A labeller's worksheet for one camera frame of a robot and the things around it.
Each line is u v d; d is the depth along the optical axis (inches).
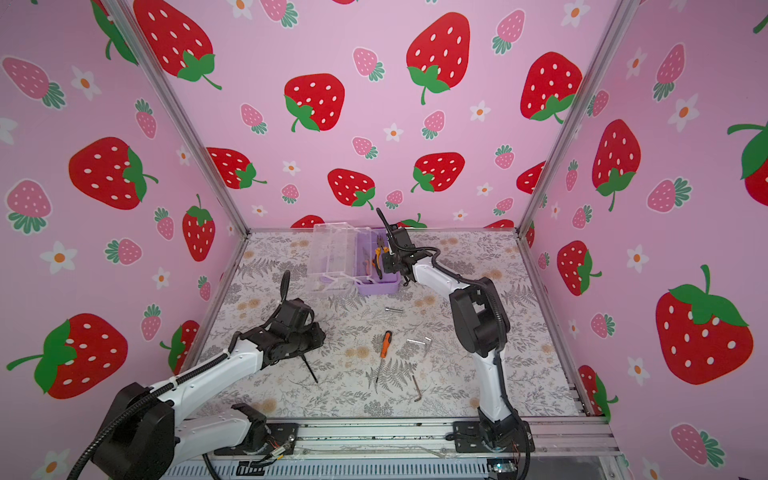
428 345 35.6
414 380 32.9
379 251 39.6
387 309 38.6
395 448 28.8
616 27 27.8
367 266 42.2
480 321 21.8
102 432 16.5
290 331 26.4
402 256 30.5
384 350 34.8
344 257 38.5
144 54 28.9
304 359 34.2
